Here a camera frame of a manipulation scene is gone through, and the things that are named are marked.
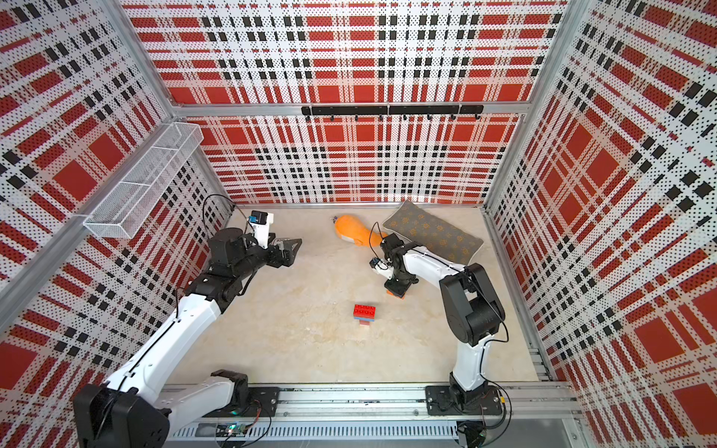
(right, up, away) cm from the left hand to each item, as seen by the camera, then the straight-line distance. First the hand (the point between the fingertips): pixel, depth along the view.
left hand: (291, 238), depth 79 cm
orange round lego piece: (+30, -20, +16) cm, 39 cm away
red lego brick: (+20, -22, +3) cm, 30 cm away
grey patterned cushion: (+42, +3, +29) cm, 51 cm away
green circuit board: (-11, -48, -10) cm, 50 cm away
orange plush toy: (+16, +2, +26) cm, 30 cm away
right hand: (+34, -16, +14) cm, 41 cm away
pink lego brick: (+21, -27, +7) cm, 35 cm away
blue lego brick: (+21, -25, +5) cm, 33 cm away
